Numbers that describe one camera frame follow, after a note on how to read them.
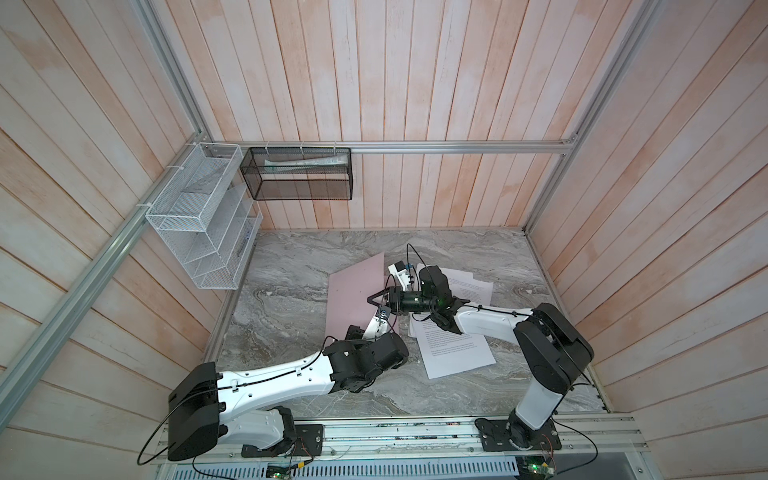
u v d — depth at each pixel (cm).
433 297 70
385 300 78
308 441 73
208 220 69
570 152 96
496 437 73
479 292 101
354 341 63
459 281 106
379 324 66
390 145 98
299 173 91
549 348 48
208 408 40
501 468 70
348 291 98
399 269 81
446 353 88
